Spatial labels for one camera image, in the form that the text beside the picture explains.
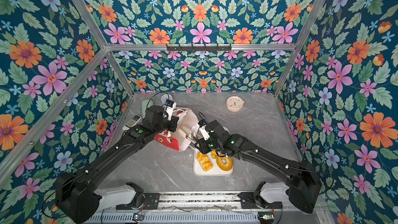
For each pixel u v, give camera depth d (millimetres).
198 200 750
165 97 1119
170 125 693
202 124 674
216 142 574
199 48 919
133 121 1014
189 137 763
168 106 678
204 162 821
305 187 393
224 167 818
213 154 862
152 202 734
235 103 1108
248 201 719
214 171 826
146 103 1114
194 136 780
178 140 768
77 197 380
